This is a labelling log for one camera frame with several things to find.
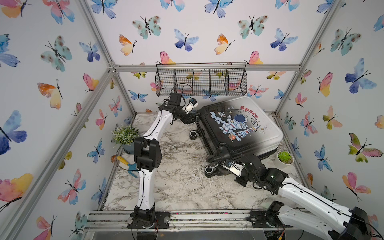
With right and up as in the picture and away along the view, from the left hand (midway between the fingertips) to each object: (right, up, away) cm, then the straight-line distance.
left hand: (193, 114), depth 95 cm
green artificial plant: (-39, -12, -8) cm, 42 cm away
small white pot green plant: (+51, -26, -10) cm, 58 cm away
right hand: (+22, -30, -16) cm, 40 cm away
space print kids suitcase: (+28, -7, -11) cm, 31 cm away
